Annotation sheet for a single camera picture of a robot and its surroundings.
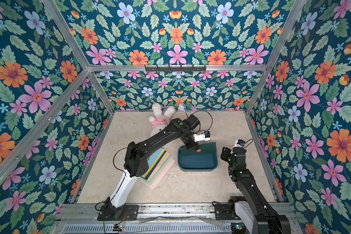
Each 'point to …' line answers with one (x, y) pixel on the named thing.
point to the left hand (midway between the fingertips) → (199, 146)
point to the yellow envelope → (167, 155)
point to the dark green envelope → (206, 148)
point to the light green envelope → (150, 183)
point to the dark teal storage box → (197, 162)
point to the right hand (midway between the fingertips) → (225, 147)
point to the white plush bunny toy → (161, 120)
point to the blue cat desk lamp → (181, 107)
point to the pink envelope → (160, 176)
